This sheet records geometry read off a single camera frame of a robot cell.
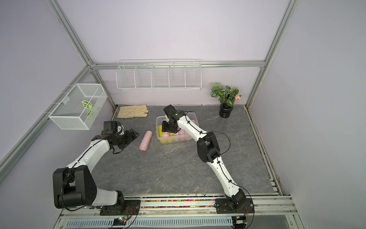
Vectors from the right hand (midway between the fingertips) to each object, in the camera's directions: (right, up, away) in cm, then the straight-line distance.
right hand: (164, 129), depth 98 cm
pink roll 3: (+14, 0, -24) cm, 27 cm away
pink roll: (+2, -3, -4) cm, 5 cm away
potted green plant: (+43, +21, -4) cm, 48 cm away
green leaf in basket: (-41, +15, -17) cm, 47 cm away
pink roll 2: (+9, -5, 0) cm, 10 cm away
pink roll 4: (+16, -6, +1) cm, 17 cm away
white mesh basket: (-48, +11, -17) cm, 52 cm away
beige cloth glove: (-30, +13, +21) cm, 39 cm away
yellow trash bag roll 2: (+3, -7, -1) cm, 8 cm away
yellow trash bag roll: (-3, -2, +1) cm, 3 cm away
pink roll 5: (-12, -8, 0) cm, 15 cm away
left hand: (-16, -5, -10) cm, 20 cm away
